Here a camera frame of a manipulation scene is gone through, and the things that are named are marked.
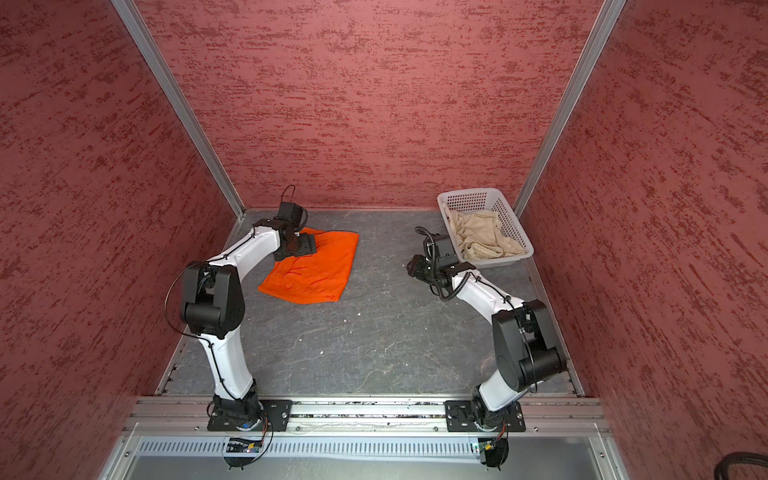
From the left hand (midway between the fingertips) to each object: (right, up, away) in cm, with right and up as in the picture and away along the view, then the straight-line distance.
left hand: (300, 254), depth 98 cm
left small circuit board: (-6, -47, -26) cm, 54 cm away
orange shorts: (+4, -8, +2) cm, 10 cm away
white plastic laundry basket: (+70, +21, +19) cm, 75 cm away
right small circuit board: (+54, -46, -25) cm, 76 cm away
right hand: (+37, -6, -6) cm, 38 cm away
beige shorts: (+64, +7, +11) cm, 65 cm away
